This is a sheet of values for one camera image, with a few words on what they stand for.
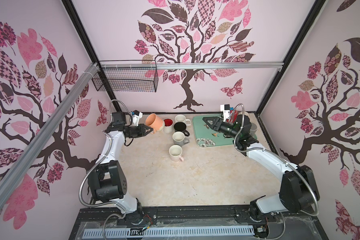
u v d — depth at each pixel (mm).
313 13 711
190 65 947
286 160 928
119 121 670
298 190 422
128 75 949
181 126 1012
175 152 917
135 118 776
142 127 743
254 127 957
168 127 1029
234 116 709
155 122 832
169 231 697
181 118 1097
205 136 1053
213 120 695
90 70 817
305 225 720
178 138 976
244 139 632
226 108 709
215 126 693
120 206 527
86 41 781
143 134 782
